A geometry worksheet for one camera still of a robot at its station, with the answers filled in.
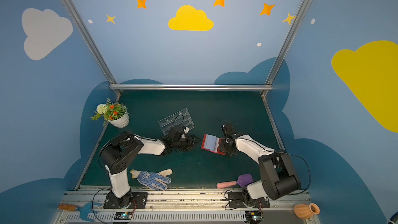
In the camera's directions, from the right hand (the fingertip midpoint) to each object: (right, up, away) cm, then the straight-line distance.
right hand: (226, 147), depth 91 cm
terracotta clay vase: (+29, -20, -27) cm, 45 cm away
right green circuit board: (+10, -27, -20) cm, 35 cm away
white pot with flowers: (-66, +20, -1) cm, 69 cm away
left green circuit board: (-51, -26, -21) cm, 61 cm away
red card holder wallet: (-7, +2, +2) cm, 8 cm away
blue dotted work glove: (-38, -15, -11) cm, 42 cm away
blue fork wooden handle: (-69, -24, -21) cm, 76 cm away
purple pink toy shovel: (+7, -14, -12) cm, 20 cm away
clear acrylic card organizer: (-28, +17, +9) cm, 34 cm away
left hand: (-14, +3, -2) cm, 15 cm away
